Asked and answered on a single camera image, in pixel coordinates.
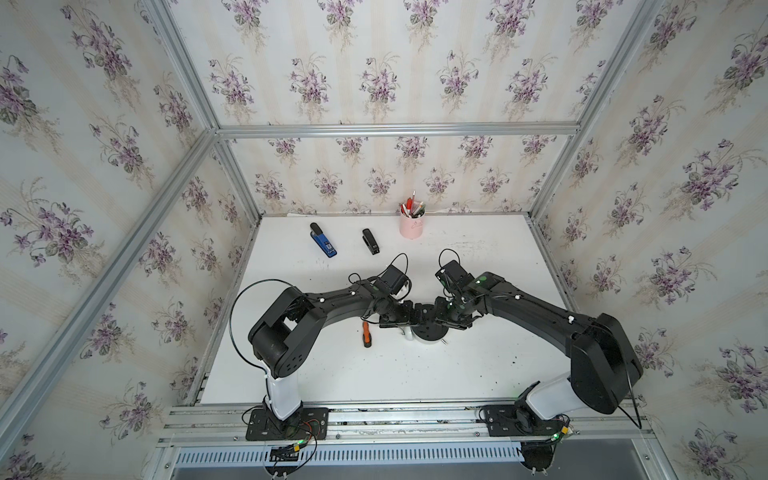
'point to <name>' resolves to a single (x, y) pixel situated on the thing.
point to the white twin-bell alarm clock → (426, 334)
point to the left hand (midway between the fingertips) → (417, 326)
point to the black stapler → (370, 241)
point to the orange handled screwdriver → (367, 338)
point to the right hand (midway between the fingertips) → (438, 322)
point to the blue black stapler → (322, 240)
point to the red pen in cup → (409, 205)
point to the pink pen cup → (411, 228)
